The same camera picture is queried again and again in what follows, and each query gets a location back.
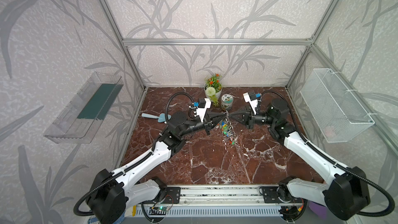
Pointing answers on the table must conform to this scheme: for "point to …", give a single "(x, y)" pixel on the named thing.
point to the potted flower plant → (213, 88)
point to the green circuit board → (161, 208)
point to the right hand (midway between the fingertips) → (230, 112)
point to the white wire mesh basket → (339, 116)
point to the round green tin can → (226, 101)
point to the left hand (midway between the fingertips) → (226, 113)
